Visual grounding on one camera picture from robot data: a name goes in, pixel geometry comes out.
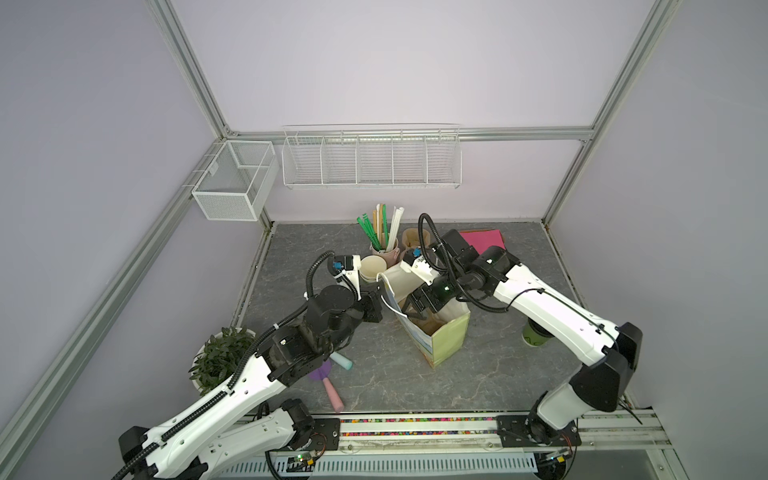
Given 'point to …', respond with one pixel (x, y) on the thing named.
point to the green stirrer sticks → (370, 231)
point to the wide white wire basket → (372, 157)
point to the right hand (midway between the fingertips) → (413, 305)
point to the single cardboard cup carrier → (429, 324)
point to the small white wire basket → (239, 181)
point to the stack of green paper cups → (371, 265)
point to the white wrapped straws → (396, 220)
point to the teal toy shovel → (341, 361)
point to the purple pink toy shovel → (321, 373)
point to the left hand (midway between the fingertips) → (385, 290)
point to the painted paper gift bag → (442, 336)
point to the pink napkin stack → (482, 239)
